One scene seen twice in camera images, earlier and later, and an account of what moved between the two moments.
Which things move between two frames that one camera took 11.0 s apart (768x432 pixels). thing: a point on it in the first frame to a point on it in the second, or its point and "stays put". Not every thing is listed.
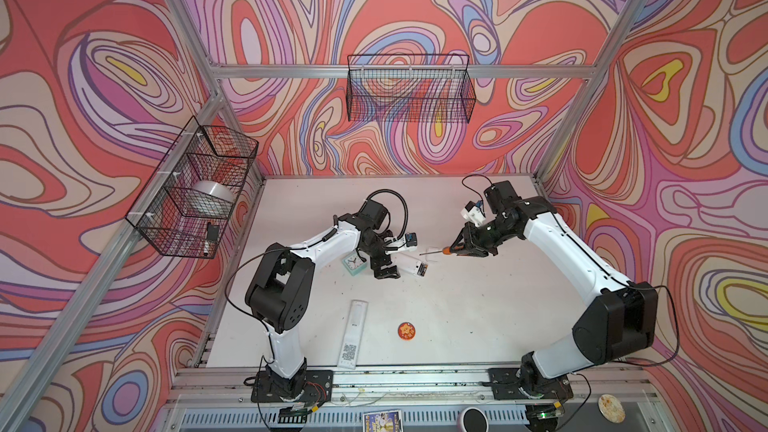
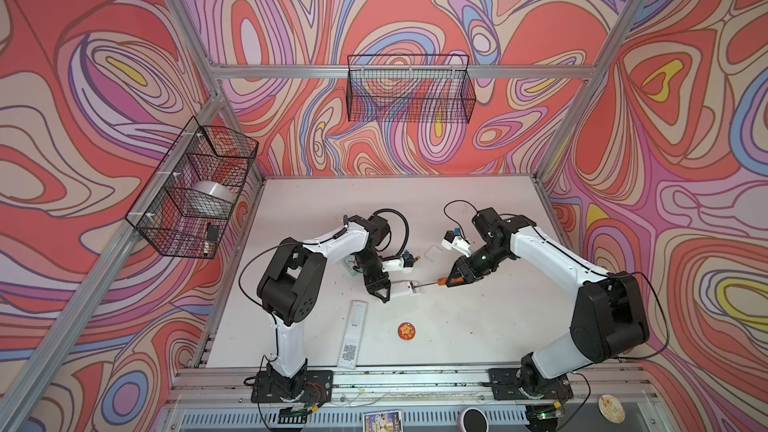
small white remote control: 411,265 to 404,287
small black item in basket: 212,232 stays put
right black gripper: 469,234 to 466,278
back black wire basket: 413,88 stays put
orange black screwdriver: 446,250 to 443,281
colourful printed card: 382,421 stays put
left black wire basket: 187,206 stays put
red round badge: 406,331 stays put
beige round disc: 610,407 stays put
